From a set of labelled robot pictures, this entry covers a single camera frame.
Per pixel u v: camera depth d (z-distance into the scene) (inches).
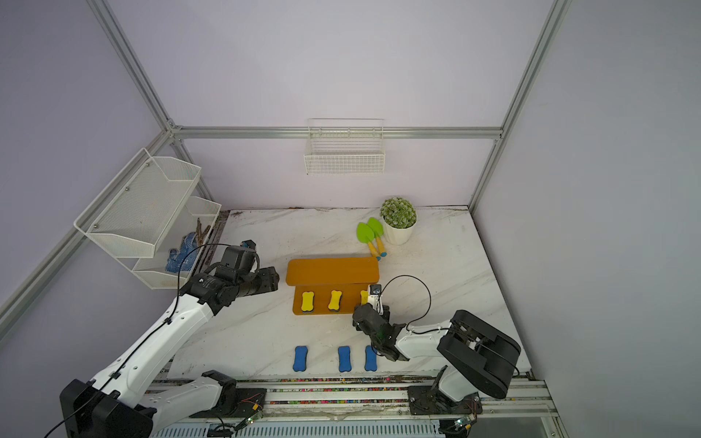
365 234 44.1
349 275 33.0
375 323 26.4
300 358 32.1
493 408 28.7
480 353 17.4
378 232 44.9
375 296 30.5
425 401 28.9
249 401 28.7
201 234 37.4
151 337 17.6
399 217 38.8
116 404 15.1
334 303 35.6
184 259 34.6
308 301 35.8
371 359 31.5
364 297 36.4
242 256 23.5
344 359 31.9
